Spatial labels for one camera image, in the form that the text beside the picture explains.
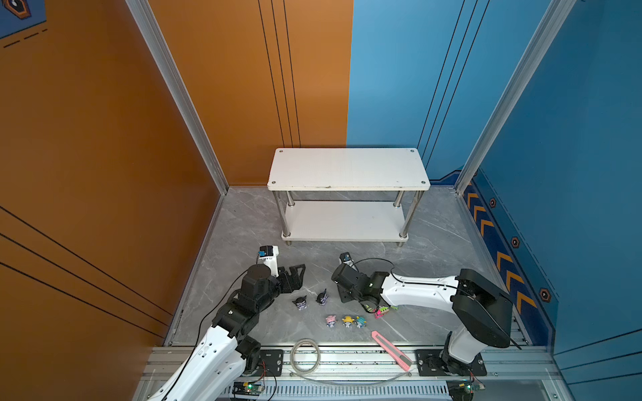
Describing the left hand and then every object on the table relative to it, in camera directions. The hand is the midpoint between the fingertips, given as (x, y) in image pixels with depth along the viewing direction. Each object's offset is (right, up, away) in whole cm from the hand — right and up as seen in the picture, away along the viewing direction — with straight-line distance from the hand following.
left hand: (297, 264), depth 79 cm
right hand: (+15, -10, +8) cm, 20 cm away
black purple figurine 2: (+8, -11, +2) cm, 14 cm away
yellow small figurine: (+16, -18, 0) cm, 24 cm away
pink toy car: (+27, -16, +2) cm, 31 cm away
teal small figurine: (+20, -18, -1) cm, 27 cm away
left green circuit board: (-13, -34, -8) cm, 37 cm away
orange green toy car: (+32, -15, +4) cm, 36 cm away
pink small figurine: (+11, -18, -1) cm, 21 cm away
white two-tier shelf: (+20, +25, +39) cm, 51 cm away
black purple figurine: (+1, -13, +2) cm, 13 cm away
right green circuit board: (+51, -32, -10) cm, 61 cm away
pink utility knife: (+33, -28, -6) cm, 43 cm away
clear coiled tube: (+3, -28, -3) cm, 29 cm away
